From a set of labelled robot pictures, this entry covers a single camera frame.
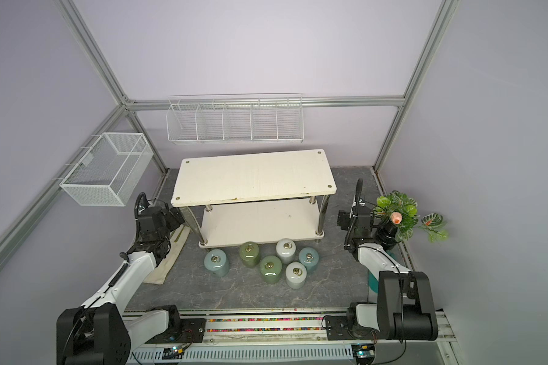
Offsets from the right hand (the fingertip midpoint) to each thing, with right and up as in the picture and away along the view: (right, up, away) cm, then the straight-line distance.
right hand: (354, 211), depth 91 cm
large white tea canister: (-25, -21, -14) cm, 35 cm away
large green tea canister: (-41, -15, -8) cm, 45 cm away
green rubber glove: (+5, -26, -6) cm, 28 cm away
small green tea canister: (-33, -19, -12) cm, 40 cm away
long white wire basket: (-50, +40, +8) cm, 65 cm away
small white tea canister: (-28, -14, -6) cm, 32 cm away
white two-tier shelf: (-36, +6, -21) cm, 42 cm away
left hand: (-73, -2, -6) cm, 73 cm away
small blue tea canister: (-53, -18, -10) cm, 57 cm away
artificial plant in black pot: (+6, 0, -22) cm, 23 cm away
